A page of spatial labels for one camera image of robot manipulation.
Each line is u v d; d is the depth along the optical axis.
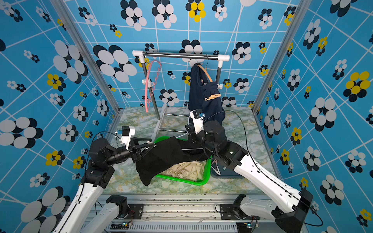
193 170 0.82
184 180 0.78
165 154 0.70
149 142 0.64
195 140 0.58
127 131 0.55
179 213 0.75
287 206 0.38
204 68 0.75
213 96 0.65
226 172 0.88
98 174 0.50
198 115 0.53
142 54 0.68
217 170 0.87
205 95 0.67
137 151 0.57
